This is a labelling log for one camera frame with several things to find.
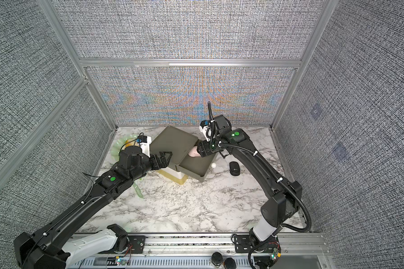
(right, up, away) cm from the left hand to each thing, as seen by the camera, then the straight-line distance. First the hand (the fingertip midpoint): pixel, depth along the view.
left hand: (168, 152), depth 73 cm
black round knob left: (+21, -40, -9) cm, 46 cm away
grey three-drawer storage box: (-2, +6, +12) cm, 14 cm away
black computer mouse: (+34, -10, +22) cm, 42 cm away
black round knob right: (+25, -40, -12) cm, 49 cm away
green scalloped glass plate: (-38, +3, +33) cm, 50 cm away
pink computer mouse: (+11, -1, +11) cm, 15 cm away
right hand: (+16, +4, +4) cm, 17 cm away
